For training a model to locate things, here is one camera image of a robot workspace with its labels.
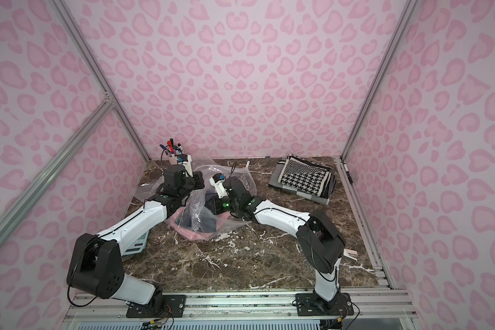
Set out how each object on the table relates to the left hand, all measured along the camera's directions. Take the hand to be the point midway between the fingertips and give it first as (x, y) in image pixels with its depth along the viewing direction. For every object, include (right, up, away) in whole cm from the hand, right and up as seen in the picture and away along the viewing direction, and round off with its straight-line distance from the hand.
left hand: (203, 169), depth 87 cm
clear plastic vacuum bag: (-32, -9, +17) cm, 37 cm away
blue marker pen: (-24, +10, +20) cm, 33 cm away
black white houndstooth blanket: (+49, -2, +17) cm, 52 cm away
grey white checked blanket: (+33, -2, +23) cm, 40 cm away
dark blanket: (+1, -18, -11) cm, 22 cm away
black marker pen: (-18, +13, +22) cm, 31 cm away
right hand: (+2, -14, -6) cm, 16 cm away
